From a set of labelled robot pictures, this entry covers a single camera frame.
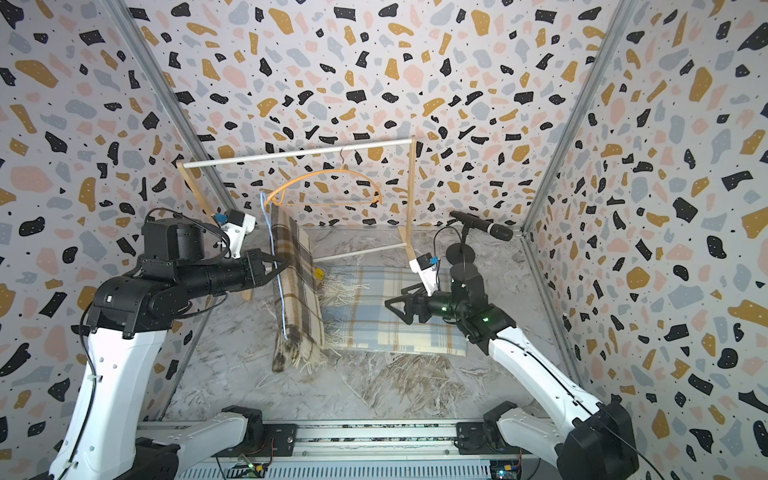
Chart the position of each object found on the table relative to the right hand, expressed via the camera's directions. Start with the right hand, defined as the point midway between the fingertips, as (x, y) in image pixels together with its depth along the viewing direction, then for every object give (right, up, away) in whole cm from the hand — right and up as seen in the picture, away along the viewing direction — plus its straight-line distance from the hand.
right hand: (396, 300), depth 71 cm
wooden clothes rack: (+3, +18, +43) cm, 47 cm away
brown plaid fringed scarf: (-21, -6, -7) cm, 23 cm away
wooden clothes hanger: (-19, +41, +34) cm, 57 cm away
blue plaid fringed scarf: (-12, -10, +24) cm, 28 cm away
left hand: (-21, +9, -12) cm, 26 cm away
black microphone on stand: (+23, +11, +38) cm, 46 cm away
